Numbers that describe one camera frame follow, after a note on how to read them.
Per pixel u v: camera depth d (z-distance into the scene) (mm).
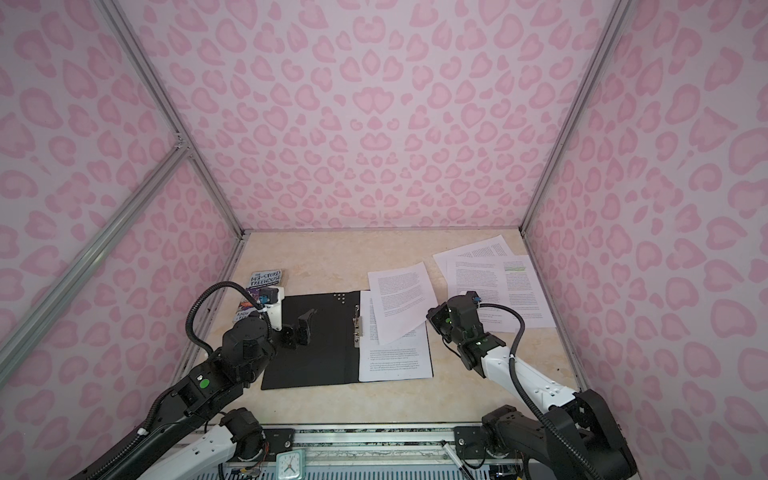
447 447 719
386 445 750
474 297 801
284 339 643
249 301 574
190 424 474
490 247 1139
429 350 886
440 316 762
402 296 982
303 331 652
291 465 691
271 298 606
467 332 650
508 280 1040
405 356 879
